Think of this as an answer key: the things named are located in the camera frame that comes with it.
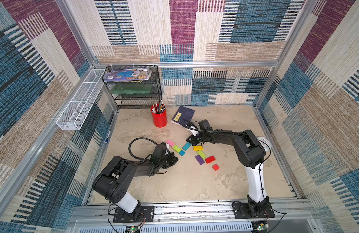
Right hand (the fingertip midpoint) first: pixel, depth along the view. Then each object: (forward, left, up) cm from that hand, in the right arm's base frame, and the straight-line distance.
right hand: (190, 141), depth 102 cm
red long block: (-14, -12, 0) cm, 18 cm away
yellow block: (-6, -4, +2) cm, 8 cm away
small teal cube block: (-10, +6, +2) cm, 11 cm away
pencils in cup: (+18, +22, +15) cm, 32 cm away
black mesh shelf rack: (+34, +42, +7) cm, 55 cm away
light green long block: (-6, +9, +2) cm, 11 cm away
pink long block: (-2, +14, +2) cm, 14 cm away
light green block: (-10, -7, +1) cm, 13 cm away
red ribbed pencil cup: (+13, +21, +7) cm, 26 cm away
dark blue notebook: (+24, +4, +2) cm, 25 cm away
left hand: (-14, +7, +2) cm, 16 cm away
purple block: (-14, -5, +1) cm, 15 cm away
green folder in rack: (+23, +38, +28) cm, 53 cm away
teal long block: (-5, +3, +2) cm, 6 cm away
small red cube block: (-19, -14, +1) cm, 24 cm away
